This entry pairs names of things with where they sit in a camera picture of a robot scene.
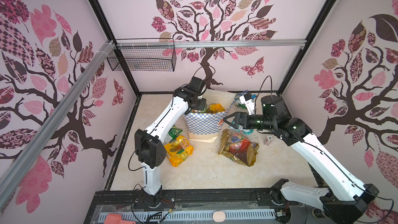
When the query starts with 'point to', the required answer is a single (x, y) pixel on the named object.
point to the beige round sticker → (218, 216)
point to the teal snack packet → (241, 129)
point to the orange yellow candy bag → (178, 150)
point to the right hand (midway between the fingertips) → (229, 118)
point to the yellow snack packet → (216, 108)
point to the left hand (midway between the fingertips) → (197, 106)
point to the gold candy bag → (238, 148)
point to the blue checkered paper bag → (205, 127)
